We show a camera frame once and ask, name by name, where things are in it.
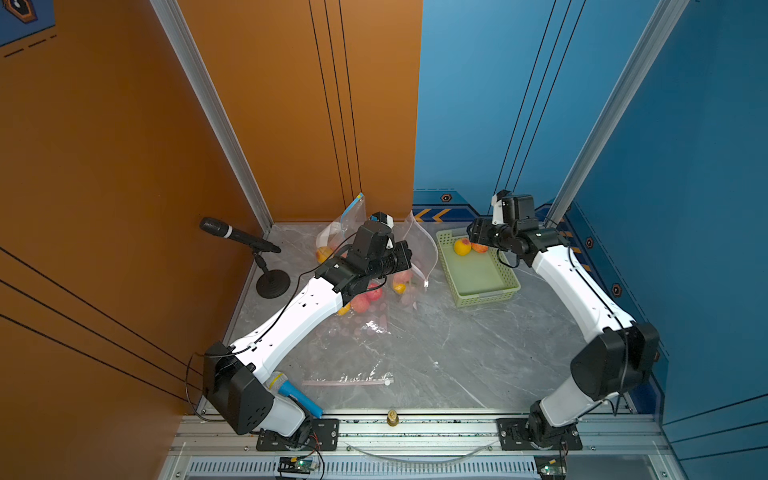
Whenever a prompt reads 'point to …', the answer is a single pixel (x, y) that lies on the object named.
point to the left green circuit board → (296, 465)
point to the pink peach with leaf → (360, 302)
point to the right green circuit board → (551, 467)
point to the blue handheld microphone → (278, 381)
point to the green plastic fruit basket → (478, 278)
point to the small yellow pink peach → (400, 288)
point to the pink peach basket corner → (404, 277)
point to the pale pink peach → (374, 295)
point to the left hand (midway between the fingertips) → (415, 248)
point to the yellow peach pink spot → (462, 246)
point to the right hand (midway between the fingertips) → (478, 229)
